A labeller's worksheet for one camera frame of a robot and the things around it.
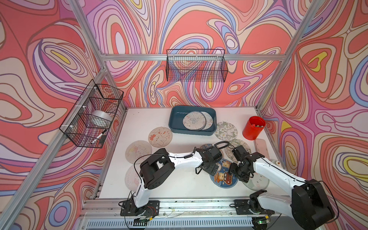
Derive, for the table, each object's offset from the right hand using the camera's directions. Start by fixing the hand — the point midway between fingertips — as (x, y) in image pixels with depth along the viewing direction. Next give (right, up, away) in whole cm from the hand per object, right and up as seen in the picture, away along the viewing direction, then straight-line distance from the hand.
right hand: (234, 179), depth 82 cm
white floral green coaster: (+1, +27, +22) cm, 35 cm away
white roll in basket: (-71, +35, -13) cm, 81 cm away
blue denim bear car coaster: (-6, 0, +1) cm, 6 cm away
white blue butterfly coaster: (-21, +35, +28) cm, 49 cm away
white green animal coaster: (+6, +19, +16) cm, 25 cm away
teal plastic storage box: (-35, +40, +33) cm, 63 cm away
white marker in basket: (-73, +27, -10) cm, 78 cm away
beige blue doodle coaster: (-14, +17, +16) cm, 27 cm away
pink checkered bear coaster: (-47, +23, +19) cm, 55 cm away
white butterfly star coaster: (-10, +35, +29) cm, 46 cm away
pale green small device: (+24, +10, -2) cm, 26 cm away
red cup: (+15, +30, +8) cm, 35 cm away
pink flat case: (+23, +17, +14) cm, 31 cm away
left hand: (-13, +5, +5) cm, 15 cm away
